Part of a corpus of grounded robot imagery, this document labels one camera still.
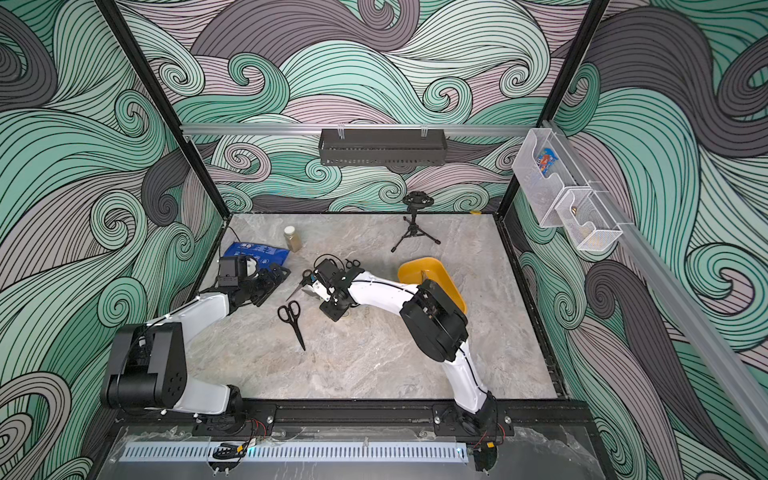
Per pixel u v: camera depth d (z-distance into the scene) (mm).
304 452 697
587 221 637
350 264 1043
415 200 895
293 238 1037
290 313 925
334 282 713
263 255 1049
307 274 1020
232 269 714
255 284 784
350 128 942
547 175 765
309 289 840
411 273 997
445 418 725
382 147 951
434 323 510
